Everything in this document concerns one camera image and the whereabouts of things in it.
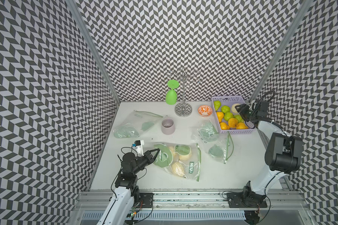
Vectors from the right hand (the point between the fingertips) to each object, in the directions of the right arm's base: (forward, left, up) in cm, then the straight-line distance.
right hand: (236, 110), depth 94 cm
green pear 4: (-1, -4, -8) cm, 9 cm away
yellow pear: (+3, +9, -9) cm, 13 cm away
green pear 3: (+2, +3, -9) cm, 10 cm away
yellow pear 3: (-5, +2, -7) cm, 9 cm away
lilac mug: (-11, +47, -4) cm, 48 cm away
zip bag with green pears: (+3, +72, -19) cm, 75 cm away
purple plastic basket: (+19, -3, -11) cm, 22 cm away
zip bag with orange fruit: (-19, +13, -15) cm, 28 cm away
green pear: (+13, +10, -7) cm, 18 cm away
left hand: (-28, +51, -3) cm, 58 cm away
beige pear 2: (-36, +41, -7) cm, 55 cm away
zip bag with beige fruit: (-30, +37, -11) cm, 49 cm away
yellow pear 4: (-8, -3, -7) cm, 11 cm away
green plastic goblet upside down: (+4, +45, +10) cm, 46 cm away
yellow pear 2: (-7, +8, -9) cm, 14 cm away
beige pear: (0, +3, +1) cm, 3 cm away
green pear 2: (+9, +3, -9) cm, 13 cm away
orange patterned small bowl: (+11, +19, -13) cm, 25 cm away
